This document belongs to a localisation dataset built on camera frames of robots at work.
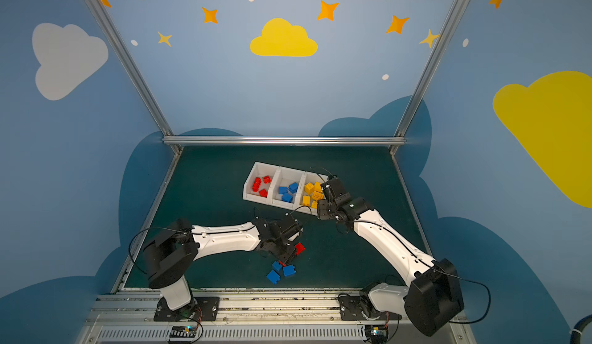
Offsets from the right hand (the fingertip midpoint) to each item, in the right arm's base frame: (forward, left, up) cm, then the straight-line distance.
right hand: (331, 204), depth 84 cm
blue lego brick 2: (+15, +16, -12) cm, 25 cm away
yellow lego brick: (+16, +5, -11) cm, 20 cm away
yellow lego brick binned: (+14, +8, -11) cm, 20 cm away
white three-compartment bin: (+21, +22, -12) cm, 32 cm away
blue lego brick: (+10, +18, -13) cm, 24 cm away
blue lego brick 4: (-23, +20, -13) cm, 33 cm away
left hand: (-14, +14, -12) cm, 23 cm away
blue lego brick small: (-20, +19, -12) cm, 30 cm away
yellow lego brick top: (+5, +6, -10) cm, 13 cm away
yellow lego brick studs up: (+11, +5, -12) cm, 18 cm away
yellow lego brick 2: (+8, +10, -11) cm, 17 cm away
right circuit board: (-37, -16, -17) cm, 44 cm away
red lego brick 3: (+19, +29, -12) cm, 37 cm away
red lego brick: (+16, +33, -12) cm, 38 cm away
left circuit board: (-41, +47, -16) cm, 64 cm away
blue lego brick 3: (+14, +21, -13) cm, 29 cm away
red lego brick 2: (+12, +30, -13) cm, 35 cm away
